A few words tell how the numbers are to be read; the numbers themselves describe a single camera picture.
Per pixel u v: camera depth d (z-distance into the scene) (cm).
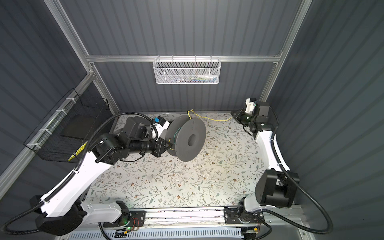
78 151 68
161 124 55
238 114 71
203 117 119
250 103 74
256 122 61
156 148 54
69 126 78
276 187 42
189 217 75
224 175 89
